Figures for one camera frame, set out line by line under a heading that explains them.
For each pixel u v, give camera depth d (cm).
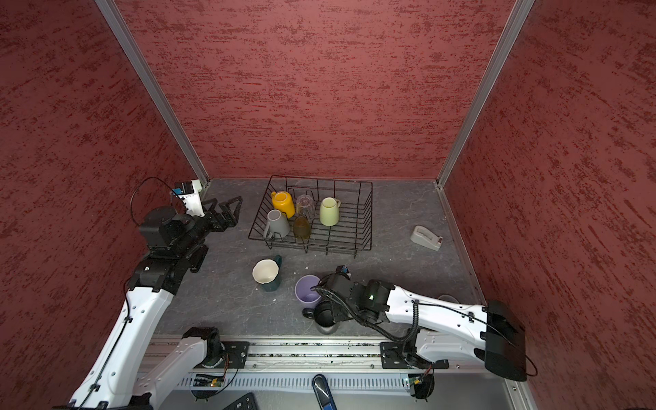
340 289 57
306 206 100
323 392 64
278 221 92
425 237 97
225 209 60
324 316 78
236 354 73
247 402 67
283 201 97
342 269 71
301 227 95
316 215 104
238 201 66
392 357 74
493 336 41
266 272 85
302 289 76
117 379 38
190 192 57
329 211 96
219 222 60
